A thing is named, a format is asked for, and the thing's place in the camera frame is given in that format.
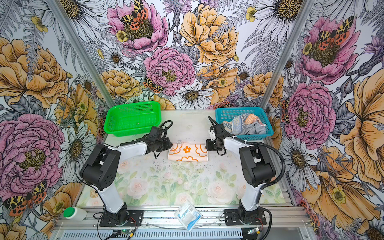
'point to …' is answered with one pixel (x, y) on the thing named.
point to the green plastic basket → (132, 118)
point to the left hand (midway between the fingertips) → (170, 148)
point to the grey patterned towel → (246, 124)
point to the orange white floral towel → (188, 152)
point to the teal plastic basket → (264, 113)
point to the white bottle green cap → (75, 213)
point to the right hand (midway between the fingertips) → (208, 150)
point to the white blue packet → (188, 215)
